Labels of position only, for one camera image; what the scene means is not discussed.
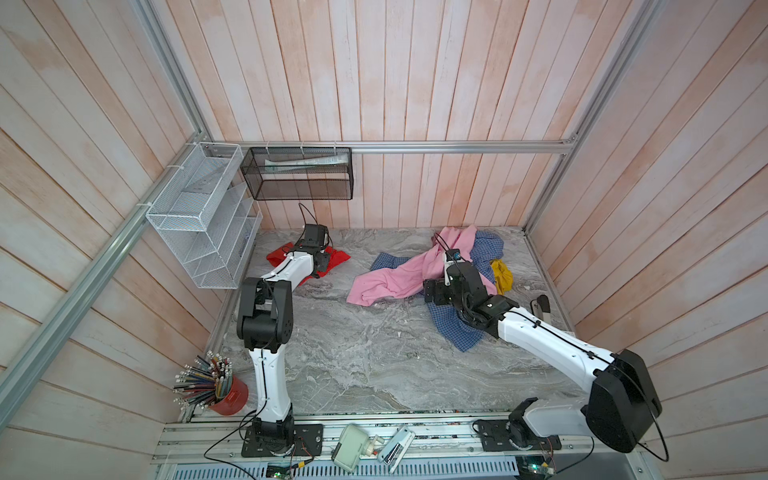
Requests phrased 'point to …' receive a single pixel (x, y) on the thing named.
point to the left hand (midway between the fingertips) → (313, 260)
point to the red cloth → (336, 258)
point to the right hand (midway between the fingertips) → (437, 280)
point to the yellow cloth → (503, 276)
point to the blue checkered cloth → (487, 247)
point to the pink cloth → (411, 272)
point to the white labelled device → (394, 452)
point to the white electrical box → (348, 449)
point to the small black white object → (540, 307)
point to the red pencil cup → (209, 380)
